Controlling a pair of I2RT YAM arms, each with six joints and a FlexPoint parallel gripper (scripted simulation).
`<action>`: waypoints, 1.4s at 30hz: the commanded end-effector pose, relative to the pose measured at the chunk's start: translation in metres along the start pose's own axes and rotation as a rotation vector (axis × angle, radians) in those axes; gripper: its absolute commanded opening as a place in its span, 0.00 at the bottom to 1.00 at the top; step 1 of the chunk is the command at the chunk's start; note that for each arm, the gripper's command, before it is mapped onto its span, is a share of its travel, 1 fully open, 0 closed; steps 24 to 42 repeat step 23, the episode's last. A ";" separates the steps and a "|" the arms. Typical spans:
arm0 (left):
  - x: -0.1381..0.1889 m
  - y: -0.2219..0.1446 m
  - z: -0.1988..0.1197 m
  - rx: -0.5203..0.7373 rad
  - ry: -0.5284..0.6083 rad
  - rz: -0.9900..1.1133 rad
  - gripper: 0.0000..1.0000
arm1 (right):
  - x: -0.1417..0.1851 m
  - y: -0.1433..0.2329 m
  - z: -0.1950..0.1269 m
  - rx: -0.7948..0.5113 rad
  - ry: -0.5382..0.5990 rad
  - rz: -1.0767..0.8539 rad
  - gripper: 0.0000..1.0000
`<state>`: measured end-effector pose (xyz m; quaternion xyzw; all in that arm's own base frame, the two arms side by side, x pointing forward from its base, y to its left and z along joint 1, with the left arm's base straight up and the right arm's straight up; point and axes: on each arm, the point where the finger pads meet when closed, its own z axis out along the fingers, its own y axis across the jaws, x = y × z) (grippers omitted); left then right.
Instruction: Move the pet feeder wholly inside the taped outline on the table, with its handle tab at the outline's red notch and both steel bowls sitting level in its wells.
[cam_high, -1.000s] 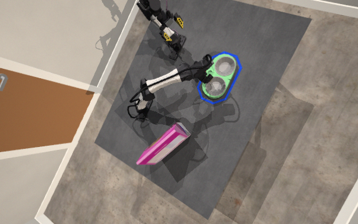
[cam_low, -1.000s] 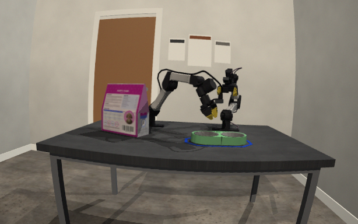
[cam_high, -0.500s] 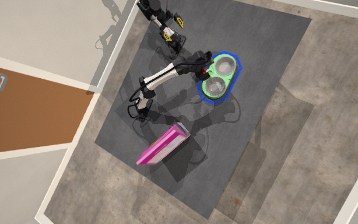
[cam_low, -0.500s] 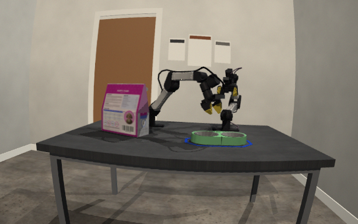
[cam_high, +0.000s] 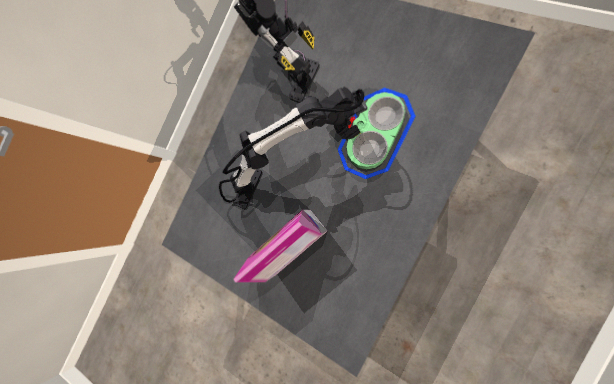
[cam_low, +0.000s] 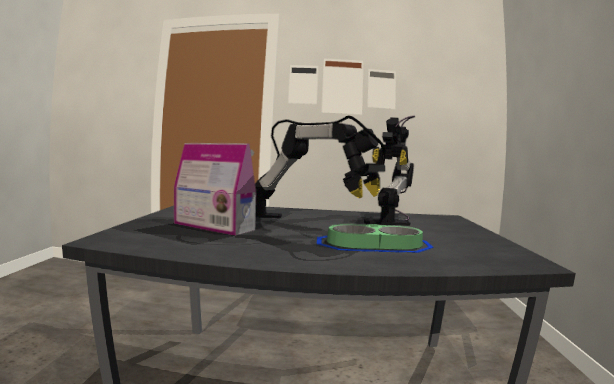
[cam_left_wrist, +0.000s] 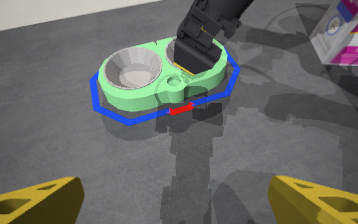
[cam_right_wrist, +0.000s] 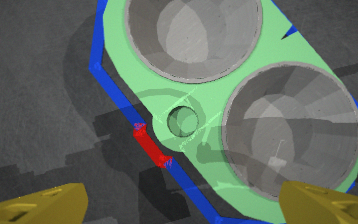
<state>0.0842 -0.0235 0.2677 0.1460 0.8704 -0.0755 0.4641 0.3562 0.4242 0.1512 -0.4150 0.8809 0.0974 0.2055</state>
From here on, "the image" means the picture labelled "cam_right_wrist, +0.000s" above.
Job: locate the grey steel bowl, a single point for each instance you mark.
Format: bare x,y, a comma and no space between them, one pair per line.
193,39
294,121

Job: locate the blue tape outline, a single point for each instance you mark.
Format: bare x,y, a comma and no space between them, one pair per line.
140,134

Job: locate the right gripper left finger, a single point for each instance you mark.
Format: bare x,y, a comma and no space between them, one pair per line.
65,204

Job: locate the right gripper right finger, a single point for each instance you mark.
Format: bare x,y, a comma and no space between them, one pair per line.
303,203

